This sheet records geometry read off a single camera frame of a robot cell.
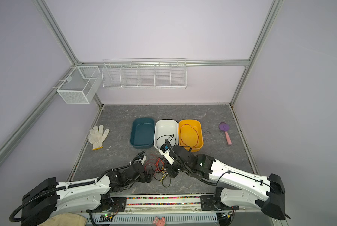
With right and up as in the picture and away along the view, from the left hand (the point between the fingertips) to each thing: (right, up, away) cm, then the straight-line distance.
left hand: (147, 172), depth 83 cm
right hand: (+11, +8, -13) cm, 19 cm away
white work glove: (-41, +19, +19) cm, 49 cm away
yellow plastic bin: (+28, +21, +18) cm, 39 cm away
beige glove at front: (-38, -18, -14) cm, 45 cm away
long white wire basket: (-2, +65, +16) cm, 67 cm away
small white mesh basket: (-51, +56, +14) cm, 77 cm away
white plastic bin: (+10, +24, +23) cm, 35 cm away
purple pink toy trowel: (+54, +26, +20) cm, 63 cm away
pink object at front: (+10, -17, -17) cm, 26 cm away
